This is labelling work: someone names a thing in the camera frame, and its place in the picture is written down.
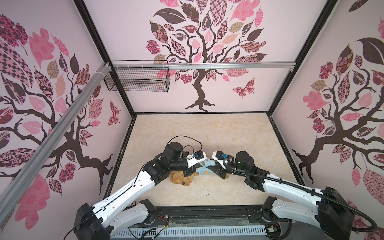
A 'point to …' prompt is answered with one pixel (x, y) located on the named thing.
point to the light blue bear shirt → (204, 170)
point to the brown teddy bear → (178, 177)
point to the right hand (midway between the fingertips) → (209, 160)
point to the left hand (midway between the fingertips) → (201, 165)
